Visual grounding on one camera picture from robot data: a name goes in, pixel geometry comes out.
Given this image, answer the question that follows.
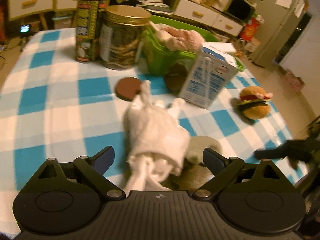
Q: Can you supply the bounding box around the grey terry towel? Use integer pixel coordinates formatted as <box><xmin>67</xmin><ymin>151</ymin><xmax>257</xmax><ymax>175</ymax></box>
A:
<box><xmin>161</xmin><ymin>136</ymin><xmax>222</xmax><ymax>192</ymax></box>

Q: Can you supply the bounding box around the dark round coaster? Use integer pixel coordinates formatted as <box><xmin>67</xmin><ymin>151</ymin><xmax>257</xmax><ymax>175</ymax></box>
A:
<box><xmin>163</xmin><ymin>63</ymin><xmax>188</xmax><ymax>93</ymax></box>

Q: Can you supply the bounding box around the wooden cabinet with white drawers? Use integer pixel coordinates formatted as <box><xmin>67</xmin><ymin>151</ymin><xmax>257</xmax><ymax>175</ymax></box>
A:
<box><xmin>7</xmin><ymin>0</ymin><xmax>247</xmax><ymax>37</ymax></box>

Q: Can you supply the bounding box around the glass jar gold lid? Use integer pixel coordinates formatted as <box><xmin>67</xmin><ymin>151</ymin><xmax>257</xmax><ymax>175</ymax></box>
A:
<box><xmin>99</xmin><ymin>5</ymin><xmax>151</xmax><ymax>70</ymax></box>

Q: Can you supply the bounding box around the blue white milk carton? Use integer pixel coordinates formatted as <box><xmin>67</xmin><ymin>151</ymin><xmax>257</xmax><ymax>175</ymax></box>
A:
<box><xmin>178</xmin><ymin>42</ymin><xmax>244</xmax><ymax>109</ymax></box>

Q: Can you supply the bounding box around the small camera on tripod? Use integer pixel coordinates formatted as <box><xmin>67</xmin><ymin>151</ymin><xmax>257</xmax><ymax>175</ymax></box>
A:
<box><xmin>20</xmin><ymin>24</ymin><xmax>30</xmax><ymax>35</ymax></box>

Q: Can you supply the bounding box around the grey refrigerator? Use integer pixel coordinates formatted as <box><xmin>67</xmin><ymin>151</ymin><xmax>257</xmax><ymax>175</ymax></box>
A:
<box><xmin>250</xmin><ymin>0</ymin><xmax>309</xmax><ymax>68</ymax></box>

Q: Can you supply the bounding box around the red gift bag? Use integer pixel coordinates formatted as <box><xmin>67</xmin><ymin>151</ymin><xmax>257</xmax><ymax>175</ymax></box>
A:
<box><xmin>240</xmin><ymin>17</ymin><xmax>260</xmax><ymax>42</ymax></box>

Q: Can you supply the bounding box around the plush hamburger toy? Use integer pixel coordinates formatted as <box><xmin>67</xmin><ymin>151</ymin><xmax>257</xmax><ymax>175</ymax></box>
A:
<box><xmin>238</xmin><ymin>86</ymin><xmax>273</xmax><ymax>120</ymax></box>

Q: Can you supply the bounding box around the tall printed drink can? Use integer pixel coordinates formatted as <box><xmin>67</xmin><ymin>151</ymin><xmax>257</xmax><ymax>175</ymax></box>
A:
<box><xmin>75</xmin><ymin>0</ymin><xmax>108</xmax><ymax>63</ymax></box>

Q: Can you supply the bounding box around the brown round coaster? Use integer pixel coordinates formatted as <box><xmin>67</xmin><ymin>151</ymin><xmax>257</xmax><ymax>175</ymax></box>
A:
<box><xmin>115</xmin><ymin>77</ymin><xmax>142</xmax><ymax>101</ymax></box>

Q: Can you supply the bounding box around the white cloth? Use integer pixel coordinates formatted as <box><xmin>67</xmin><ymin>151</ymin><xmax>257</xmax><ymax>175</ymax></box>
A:
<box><xmin>124</xmin><ymin>80</ymin><xmax>190</xmax><ymax>194</ymax></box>

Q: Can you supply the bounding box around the pink plush towel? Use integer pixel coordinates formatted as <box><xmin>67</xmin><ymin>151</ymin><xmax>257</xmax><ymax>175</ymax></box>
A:
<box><xmin>149</xmin><ymin>21</ymin><xmax>206</xmax><ymax>53</ymax></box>

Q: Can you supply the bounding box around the blue white checkered tablecloth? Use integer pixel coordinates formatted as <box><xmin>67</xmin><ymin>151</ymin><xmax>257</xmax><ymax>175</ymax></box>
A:
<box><xmin>1</xmin><ymin>28</ymin><xmax>291</xmax><ymax>238</ymax></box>

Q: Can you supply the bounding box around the microwave oven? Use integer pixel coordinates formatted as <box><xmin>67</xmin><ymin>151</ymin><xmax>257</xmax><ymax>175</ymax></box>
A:
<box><xmin>211</xmin><ymin>0</ymin><xmax>255</xmax><ymax>23</ymax></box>

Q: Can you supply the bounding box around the green plastic bin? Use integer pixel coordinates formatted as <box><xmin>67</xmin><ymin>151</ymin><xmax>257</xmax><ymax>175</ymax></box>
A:
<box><xmin>142</xmin><ymin>14</ymin><xmax>245</xmax><ymax>77</ymax></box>

